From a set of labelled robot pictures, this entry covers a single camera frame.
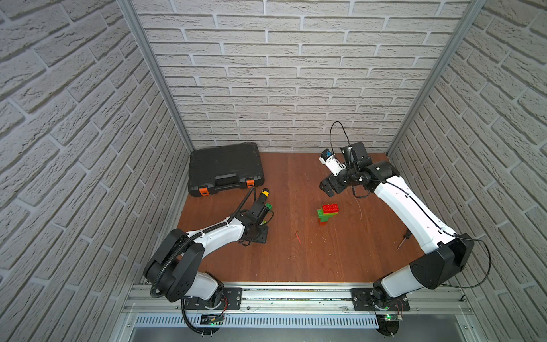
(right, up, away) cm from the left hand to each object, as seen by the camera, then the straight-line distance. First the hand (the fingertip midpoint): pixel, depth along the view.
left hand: (263, 232), depth 88 cm
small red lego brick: (+26, +3, +3) cm, 27 cm away
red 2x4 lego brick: (+27, +11, -5) cm, 30 cm away
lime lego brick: (+28, +9, -4) cm, 29 cm away
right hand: (+28, +24, -9) cm, 38 cm away
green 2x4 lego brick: (+25, +6, -1) cm, 26 cm away
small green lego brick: (+2, +10, +8) cm, 13 cm away
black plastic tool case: (-18, +29, +14) cm, 37 cm away
